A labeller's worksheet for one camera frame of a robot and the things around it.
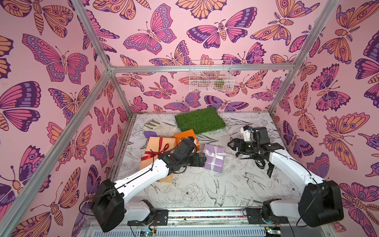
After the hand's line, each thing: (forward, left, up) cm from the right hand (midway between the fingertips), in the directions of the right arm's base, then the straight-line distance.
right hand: (234, 143), depth 85 cm
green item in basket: (+34, +8, +17) cm, 39 cm away
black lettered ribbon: (-7, -17, -12) cm, 22 cm away
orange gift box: (+12, +30, -9) cm, 33 cm away
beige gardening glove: (+20, +48, -13) cm, 53 cm away
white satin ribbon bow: (-5, +11, -7) cm, 14 cm away
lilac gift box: (+1, +13, -7) cm, 15 cm away
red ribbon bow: (-8, +48, 0) cm, 48 cm away
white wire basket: (+38, +13, +20) cm, 45 cm away
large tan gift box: (-2, +46, -2) cm, 46 cm away
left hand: (-10, +19, 0) cm, 21 cm away
